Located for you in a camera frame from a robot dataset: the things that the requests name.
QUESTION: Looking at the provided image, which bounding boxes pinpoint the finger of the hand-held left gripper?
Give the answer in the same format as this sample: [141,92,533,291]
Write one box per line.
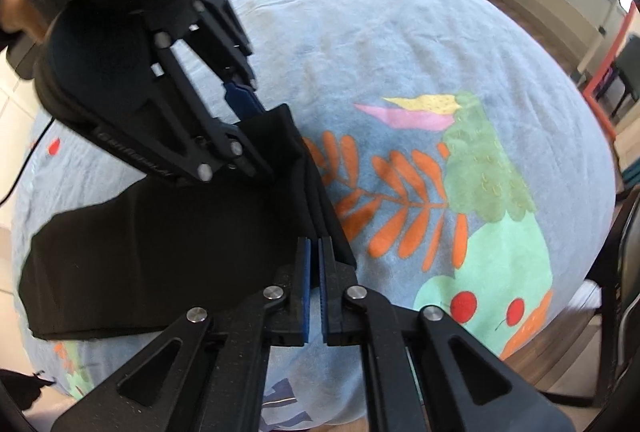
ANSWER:
[145,0,276,185]
[190,0,266,118]

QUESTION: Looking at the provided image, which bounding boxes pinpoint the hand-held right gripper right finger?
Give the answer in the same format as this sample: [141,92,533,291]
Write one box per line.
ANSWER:
[320,237,576,432]

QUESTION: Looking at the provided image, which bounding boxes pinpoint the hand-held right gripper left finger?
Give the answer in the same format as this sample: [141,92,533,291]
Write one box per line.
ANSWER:
[50,237,312,432]

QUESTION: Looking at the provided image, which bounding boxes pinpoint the black pants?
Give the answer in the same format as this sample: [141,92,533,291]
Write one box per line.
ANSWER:
[17,104,358,343]

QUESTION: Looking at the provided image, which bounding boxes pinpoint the blue printed bed sheet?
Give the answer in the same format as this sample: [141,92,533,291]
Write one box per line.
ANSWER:
[10,0,618,428]

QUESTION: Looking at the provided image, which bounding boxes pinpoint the black chair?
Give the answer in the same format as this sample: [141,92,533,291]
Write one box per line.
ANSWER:
[590,192,640,409]

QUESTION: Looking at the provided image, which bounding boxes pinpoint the dark cloth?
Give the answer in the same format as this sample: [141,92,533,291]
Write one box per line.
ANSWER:
[0,368,57,432]

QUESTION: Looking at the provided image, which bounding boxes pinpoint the dark green chair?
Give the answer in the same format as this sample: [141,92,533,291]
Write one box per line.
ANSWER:
[607,37,640,119]

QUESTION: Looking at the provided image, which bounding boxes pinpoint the black cable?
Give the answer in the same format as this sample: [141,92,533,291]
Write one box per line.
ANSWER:
[0,112,57,208]

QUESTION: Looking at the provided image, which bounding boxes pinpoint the orange metal frame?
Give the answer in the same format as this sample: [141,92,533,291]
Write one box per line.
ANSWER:
[582,7,632,139]

